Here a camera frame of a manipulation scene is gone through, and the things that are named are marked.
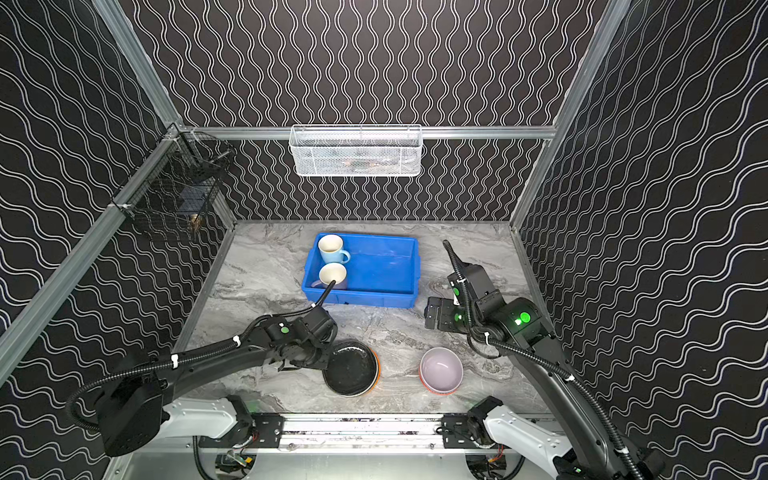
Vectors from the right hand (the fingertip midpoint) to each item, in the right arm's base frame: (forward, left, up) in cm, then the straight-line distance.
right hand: (443, 313), depth 69 cm
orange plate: (-8, +16, -22) cm, 29 cm away
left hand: (-5, +28, -17) cm, 33 cm away
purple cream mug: (+24, +33, -17) cm, 44 cm away
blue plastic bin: (+31, +16, -26) cm, 44 cm away
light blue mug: (+32, +34, -13) cm, 48 cm away
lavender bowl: (-6, -1, -21) cm, 22 cm away
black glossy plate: (-6, +23, -21) cm, 31 cm away
